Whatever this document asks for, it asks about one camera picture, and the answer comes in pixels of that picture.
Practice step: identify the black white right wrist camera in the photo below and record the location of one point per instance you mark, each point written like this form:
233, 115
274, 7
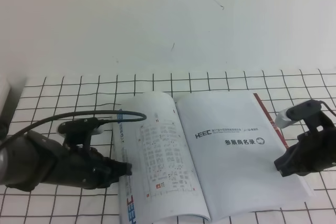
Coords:
296, 113

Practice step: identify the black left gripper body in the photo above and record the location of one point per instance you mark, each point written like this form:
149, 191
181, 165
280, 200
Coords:
89, 170

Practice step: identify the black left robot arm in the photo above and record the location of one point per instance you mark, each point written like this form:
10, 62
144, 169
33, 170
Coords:
34, 159

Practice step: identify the white black-grid tablecloth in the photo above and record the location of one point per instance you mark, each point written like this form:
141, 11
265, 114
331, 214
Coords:
46, 96

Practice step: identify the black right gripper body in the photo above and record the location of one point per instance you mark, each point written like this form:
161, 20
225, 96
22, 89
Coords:
315, 150

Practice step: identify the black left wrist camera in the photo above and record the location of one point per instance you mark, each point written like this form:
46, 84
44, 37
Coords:
78, 128

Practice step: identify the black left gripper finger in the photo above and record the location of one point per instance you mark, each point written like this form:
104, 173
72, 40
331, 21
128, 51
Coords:
119, 169

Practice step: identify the white HEEC catalogue book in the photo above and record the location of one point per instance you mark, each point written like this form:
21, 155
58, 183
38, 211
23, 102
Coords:
206, 154

